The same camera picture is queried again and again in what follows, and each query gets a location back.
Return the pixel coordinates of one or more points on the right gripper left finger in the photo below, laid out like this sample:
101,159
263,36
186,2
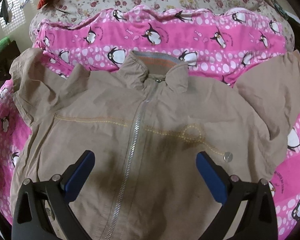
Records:
30,219

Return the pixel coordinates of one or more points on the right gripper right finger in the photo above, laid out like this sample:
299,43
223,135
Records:
259,217

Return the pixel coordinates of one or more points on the beige zip jacket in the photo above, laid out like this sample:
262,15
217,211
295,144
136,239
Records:
145,124

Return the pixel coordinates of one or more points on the dark wooden desk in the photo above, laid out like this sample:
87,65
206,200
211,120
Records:
7,56

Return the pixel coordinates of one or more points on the pink penguin blanket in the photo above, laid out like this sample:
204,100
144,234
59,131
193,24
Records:
223,47

